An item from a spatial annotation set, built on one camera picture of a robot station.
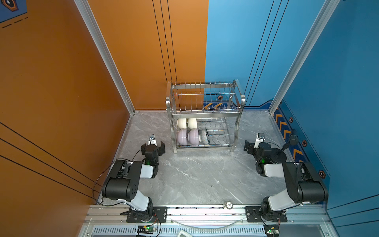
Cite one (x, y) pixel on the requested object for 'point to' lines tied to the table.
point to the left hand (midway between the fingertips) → (154, 140)
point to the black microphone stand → (278, 155)
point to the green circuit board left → (146, 229)
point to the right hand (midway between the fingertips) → (254, 141)
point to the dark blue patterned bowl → (204, 137)
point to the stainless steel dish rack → (216, 106)
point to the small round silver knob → (229, 205)
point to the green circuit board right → (272, 230)
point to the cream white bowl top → (182, 123)
